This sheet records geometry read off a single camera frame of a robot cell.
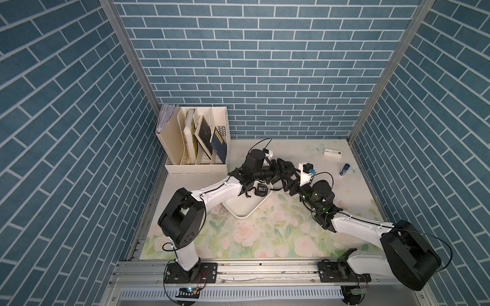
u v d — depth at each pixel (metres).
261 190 0.95
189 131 0.89
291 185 0.72
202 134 0.99
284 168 0.78
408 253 0.42
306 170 0.68
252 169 0.66
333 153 1.12
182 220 0.46
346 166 0.98
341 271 0.66
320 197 0.63
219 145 1.06
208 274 0.74
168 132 0.88
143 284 0.72
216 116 1.05
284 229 0.86
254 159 0.65
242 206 0.91
